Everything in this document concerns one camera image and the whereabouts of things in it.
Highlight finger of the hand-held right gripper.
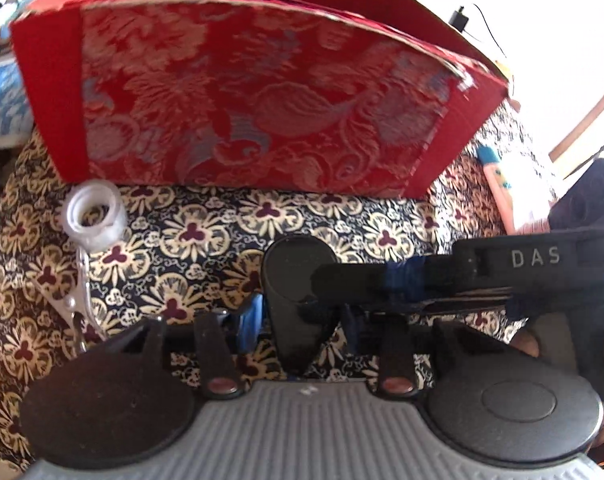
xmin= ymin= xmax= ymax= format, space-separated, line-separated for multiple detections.
xmin=299 ymin=285 xmax=515 ymax=323
xmin=309 ymin=257 xmax=463 ymax=291

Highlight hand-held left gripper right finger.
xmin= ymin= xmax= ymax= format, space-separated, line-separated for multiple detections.
xmin=339 ymin=305 xmax=488 ymax=400

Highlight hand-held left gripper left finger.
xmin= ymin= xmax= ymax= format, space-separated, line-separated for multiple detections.
xmin=102 ymin=294 xmax=264 ymax=402

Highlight clear tape roll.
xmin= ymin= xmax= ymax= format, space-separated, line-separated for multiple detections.
xmin=62 ymin=180 xmax=129 ymax=250

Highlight red brocade cardboard box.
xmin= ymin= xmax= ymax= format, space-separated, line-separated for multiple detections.
xmin=9 ymin=0 xmax=510 ymax=200

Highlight person's right hand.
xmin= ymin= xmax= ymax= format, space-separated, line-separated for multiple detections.
xmin=509 ymin=331 xmax=542 ymax=359

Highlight dark cloth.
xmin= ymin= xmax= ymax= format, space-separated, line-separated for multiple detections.
xmin=547 ymin=146 xmax=604 ymax=241

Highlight floral patterned tablecloth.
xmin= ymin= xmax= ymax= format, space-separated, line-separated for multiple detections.
xmin=0 ymin=95 xmax=568 ymax=471

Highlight wooden rod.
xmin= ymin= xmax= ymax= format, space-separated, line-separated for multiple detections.
xmin=549 ymin=74 xmax=604 ymax=163

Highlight blue patterned mat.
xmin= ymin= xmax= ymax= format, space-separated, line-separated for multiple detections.
xmin=0 ymin=57 xmax=35 ymax=138

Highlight clear-handled scissors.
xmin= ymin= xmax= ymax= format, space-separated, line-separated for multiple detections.
xmin=29 ymin=247 xmax=108 ymax=356

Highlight black cable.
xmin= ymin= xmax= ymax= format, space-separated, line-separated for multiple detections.
xmin=471 ymin=3 xmax=509 ymax=58

